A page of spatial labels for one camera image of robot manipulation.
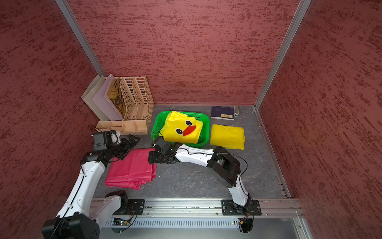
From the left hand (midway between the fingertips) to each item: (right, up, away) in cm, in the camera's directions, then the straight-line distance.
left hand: (136, 146), depth 80 cm
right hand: (+10, -10, +4) cm, 14 cm away
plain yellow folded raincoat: (+58, +2, +23) cm, 63 cm away
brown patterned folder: (-21, +31, +18) cm, 41 cm away
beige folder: (-30, +30, +6) cm, 43 cm away
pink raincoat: (-3, -15, +3) cm, 15 cm away
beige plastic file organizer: (-10, +28, +30) cm, 42 cm away
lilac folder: (-26, +26, +11) cm, 38 cm away
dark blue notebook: (+58, +20, +35) cm, 70 cm away
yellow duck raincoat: (+22, +10, +21) cm, 31 cm away
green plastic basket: (+6, +16, +22) cm, 28 cm away
